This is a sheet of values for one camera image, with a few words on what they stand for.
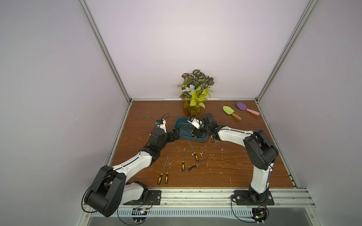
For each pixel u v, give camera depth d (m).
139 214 0.72
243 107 1.14
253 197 0.64
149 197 0.73
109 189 0.42
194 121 0.83
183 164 0.84
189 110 1.10
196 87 0.97
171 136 0.76
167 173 0.81
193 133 0.97
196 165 0.83
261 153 0.49
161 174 0.81
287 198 0.74
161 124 0.76
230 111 1.13
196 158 0.87
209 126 0.74
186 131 1.01
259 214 0.70
